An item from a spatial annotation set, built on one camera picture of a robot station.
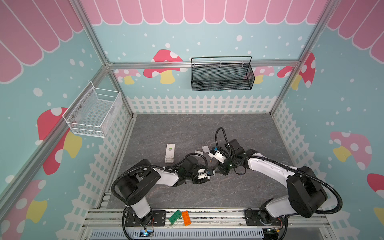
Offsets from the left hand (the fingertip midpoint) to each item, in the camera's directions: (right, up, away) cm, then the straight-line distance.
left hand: (206, 175), depth 89 cm
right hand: (+4, +5, -5) cm, 8 cm away
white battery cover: (-4, +12, +8) cm, 15 cm away
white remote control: (-23, +10, +7) cm, 27 cm away
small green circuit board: (-31, -23, -16) cm, 42 cm away
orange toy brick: (-11, -17, -15) cm, 25 cm away
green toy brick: (-17, -16, -15) cm, 28 cm away
